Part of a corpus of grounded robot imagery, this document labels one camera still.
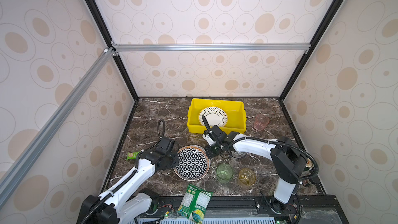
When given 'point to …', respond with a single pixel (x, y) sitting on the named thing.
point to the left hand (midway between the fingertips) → (181, 159)
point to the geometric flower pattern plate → (194, 164)
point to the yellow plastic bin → (237, 117)
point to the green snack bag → (195, 204)
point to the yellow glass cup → (246, 177)
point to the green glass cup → (224, 173)
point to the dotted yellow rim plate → (214, 115)
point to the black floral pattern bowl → (237, 154)
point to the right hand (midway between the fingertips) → (205, 154)
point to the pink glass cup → (261, 121)
